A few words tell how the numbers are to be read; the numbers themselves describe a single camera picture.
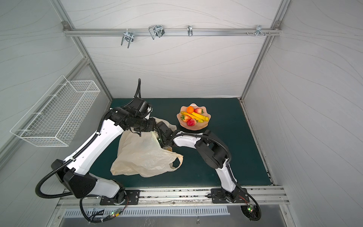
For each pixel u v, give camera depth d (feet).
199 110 3.42
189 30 2.39
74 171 1.29
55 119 2.23
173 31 2.54
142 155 2.31
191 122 3.32
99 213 2.35
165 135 2.35
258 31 2.52
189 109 3.45
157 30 2.51
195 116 3.48
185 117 3.32
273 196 2.50
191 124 3.32
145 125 2.09
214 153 1.67
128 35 2.56
